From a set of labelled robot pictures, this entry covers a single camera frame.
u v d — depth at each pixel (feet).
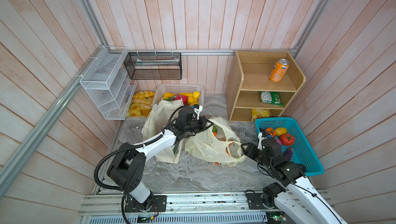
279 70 2.51
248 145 2.34
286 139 2.95
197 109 2.55
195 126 2.35
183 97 3.52
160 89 3.73
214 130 3.19
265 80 2.79
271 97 2.98
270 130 3.07
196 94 3.68
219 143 2.56
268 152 1.88
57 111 1.91
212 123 2.62
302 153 2.81
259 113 3.41
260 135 2.39
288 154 2.88
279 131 3.12
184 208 2.40
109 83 2.25
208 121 2.62
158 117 2.92
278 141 2.97
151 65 2.89
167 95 3.77
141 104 3.41
